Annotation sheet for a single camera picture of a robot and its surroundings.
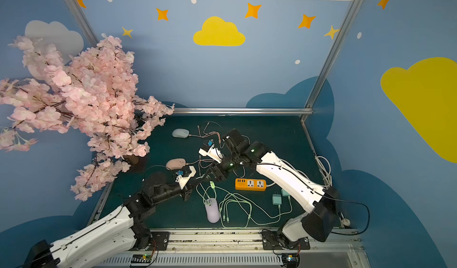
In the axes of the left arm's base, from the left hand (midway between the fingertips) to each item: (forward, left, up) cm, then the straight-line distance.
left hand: (202, 175), depth 74 cm
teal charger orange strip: (0, -39, -17) cm, 42 cm away
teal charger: (-3, -35, -18) cm, 39 cm away
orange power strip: (+3, -22, -16) cm, 28 cm away
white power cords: (+18, -66, -22) cm, 72 cm away
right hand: (-1, -4, +5) cm, 6 cm away
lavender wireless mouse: (-9, -4, -17) cm, 20 cm away
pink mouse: (+15, +19, -18) cm, 30 cm away
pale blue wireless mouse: (+37, +21, -17) cm, 46 cm away
